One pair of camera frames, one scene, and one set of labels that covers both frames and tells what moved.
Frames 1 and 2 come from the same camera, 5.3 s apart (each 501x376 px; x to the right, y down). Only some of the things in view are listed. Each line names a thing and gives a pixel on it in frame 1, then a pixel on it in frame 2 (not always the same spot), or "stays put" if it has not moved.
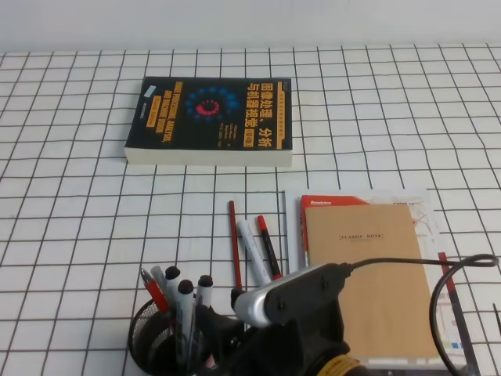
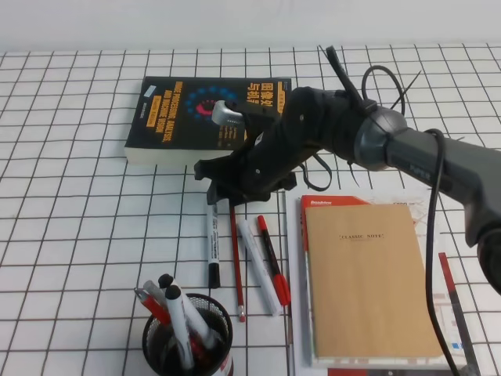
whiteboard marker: [172, 275] to [195, 323]
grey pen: [158, 275] to [157, 292]
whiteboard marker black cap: [205, 289] to [214, 276]
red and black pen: [273, 263] stays put
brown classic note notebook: [387, 312] stays put
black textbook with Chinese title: [228, 121] stays put
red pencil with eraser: [235, 244] stays put
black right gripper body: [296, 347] to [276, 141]
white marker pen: [257, 263] stays put
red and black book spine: [463, 327] stays put
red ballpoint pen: [155, 291] to [151, 304]
